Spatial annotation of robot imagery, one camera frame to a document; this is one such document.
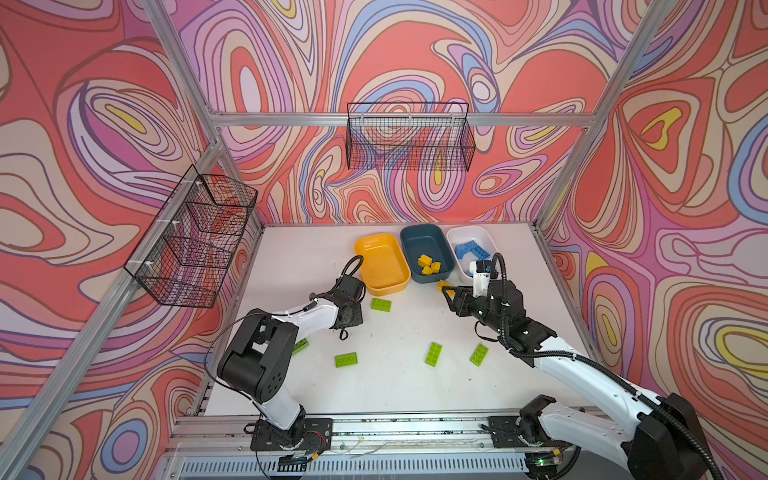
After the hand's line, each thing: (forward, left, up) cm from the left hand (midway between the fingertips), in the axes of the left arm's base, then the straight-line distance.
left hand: (356, 315), depth 95 cm
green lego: (+3, -9, +1) cm, 9 cm away
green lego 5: (-15, +2, +1) cm, 15 cm away
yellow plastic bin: (+21, -9, -1) cm, 23 cm away
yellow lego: (+19, -24, +3) cm, 31 cm away
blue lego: (+26, -42, +3) cm, 49 cm away
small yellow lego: (+17, -27, +2) cm, 32 cm away
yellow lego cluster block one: (+15, -24, +3) cm, 29 cm away
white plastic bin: (+31, -37, +4) cm, 48 cm away
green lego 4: (-13, -37, +1) cm, 39 cm away
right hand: (-2, -28, +16) cm, 32 cm away
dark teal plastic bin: (+31, -26, +1) cm, 41 cm away
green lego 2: (-11, +16, +1) cm, 19 cm away
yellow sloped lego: (+11, -29, +1) cm, 31 cm away
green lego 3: (-13, -23, +1) cm, 27 cm away
